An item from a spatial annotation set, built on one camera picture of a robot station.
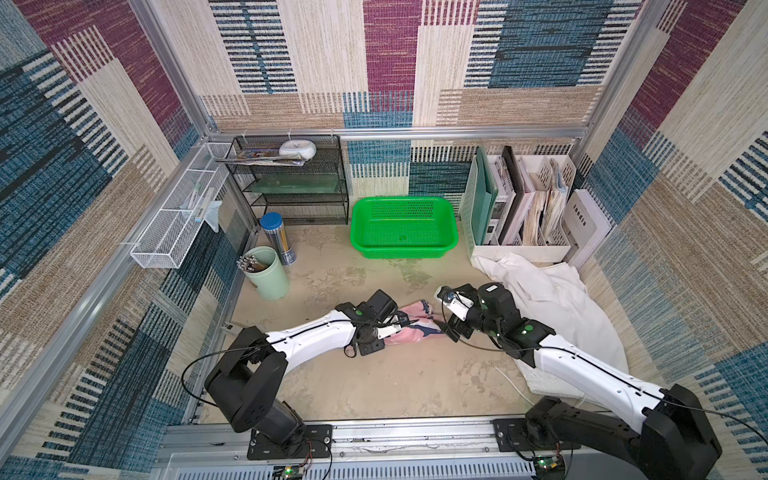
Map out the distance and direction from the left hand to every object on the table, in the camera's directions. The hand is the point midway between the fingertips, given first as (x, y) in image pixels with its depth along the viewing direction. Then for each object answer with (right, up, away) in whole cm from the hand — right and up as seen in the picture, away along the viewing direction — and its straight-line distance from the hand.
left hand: (371, 331), depth 89 cm
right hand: (+21, +10, -6) cm, 24 cm away
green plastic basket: (+11, +33, +31) cm, 46 cm away
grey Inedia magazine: (+66, +31, +5) cm, 73 cm away
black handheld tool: (-42, +1, +1) cm, 42 cm away
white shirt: (+58, +10, +8) cm, 59 cm away
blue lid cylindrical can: (-31, +32, +5) cm, 44 cm away
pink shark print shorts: (+15, +3, -4) cm, 16 cm away
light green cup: (-32, +19, +1) cm, 37 cm away
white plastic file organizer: (+52, +35, +11) cm, 64 cm away
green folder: (+33, +40, -2) cm, 52 cm away
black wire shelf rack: (-26, +49, +20) cm, 59 cm away
